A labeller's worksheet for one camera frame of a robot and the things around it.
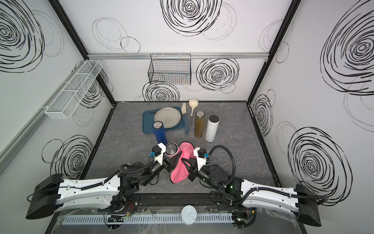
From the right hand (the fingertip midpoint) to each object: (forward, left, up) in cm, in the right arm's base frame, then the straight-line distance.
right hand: (182, 162), depth 66 cm
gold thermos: (+27, -8, -7) cm, 29 cm away
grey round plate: (+42, +13, -20) cm, 48 cm away
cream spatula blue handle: (+49, +3, -19) cm, 53 cm away
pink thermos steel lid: (+2, +4, +7) cm, 8 cm away
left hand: (+4, +3, +4) cm, 7 cm away
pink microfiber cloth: (-3, +2, -7) cm, 8 cm away
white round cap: (-18, -3, -15) cm, 24 cm away
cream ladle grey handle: (+56, -4, -19) cm, 59 cm away
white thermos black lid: (+23, -16, -1) cm, 28 cm away
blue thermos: (+19, +14, -4) cm, 24 cm away
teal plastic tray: (+40, +30, -21) cm, 54 cm away
